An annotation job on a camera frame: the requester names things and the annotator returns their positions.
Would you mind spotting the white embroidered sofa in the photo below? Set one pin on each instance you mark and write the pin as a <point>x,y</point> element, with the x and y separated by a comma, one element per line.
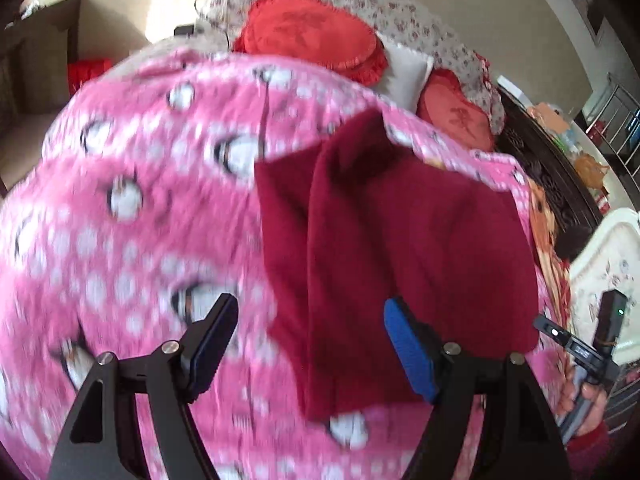
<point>610,250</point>

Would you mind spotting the large red round cushion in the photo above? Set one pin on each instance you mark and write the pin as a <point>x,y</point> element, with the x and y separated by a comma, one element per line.
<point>305,30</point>

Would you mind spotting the small red round cushion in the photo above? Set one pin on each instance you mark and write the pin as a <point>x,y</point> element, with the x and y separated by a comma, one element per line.
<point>455,115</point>

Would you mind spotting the person's right forearm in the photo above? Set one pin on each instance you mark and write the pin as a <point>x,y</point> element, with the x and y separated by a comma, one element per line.
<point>592,452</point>

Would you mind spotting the pink penguin print blanket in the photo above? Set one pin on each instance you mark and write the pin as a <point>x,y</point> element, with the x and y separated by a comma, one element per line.
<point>125,260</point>

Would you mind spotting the small black device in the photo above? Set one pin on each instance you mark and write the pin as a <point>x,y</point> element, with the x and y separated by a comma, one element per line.
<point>184,30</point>

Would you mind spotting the metal rack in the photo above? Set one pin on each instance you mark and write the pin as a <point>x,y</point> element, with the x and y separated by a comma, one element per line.
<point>612,115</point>

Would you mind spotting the white box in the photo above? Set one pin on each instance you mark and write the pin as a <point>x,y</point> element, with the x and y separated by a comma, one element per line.
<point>511,89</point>

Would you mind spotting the dark red knit garment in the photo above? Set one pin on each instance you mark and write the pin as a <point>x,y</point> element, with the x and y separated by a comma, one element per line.
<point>400,220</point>

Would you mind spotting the orange plastic bag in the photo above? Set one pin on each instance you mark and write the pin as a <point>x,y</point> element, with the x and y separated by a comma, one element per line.
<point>591,170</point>

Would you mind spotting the white pillow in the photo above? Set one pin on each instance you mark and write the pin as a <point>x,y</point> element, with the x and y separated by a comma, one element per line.
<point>405,70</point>

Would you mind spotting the orange paper sheet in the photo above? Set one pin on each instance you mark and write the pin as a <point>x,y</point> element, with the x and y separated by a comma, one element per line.
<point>550,117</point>

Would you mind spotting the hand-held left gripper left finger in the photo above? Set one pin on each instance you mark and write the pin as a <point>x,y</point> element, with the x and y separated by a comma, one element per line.
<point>210,355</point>

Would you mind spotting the orange red printed blanket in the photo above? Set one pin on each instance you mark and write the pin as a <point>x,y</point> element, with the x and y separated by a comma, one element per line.
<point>545,230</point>

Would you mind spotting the red cloth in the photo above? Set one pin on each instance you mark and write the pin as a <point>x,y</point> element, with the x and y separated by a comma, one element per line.
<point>90,76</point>

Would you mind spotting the person's right hand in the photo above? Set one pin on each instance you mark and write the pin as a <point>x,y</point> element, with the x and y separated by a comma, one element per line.
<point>595,407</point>

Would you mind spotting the dark carved wooden headboard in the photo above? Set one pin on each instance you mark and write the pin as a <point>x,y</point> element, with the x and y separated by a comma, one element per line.
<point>540,160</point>

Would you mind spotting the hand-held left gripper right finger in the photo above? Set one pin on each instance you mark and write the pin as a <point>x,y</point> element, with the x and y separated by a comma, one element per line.
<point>410,355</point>

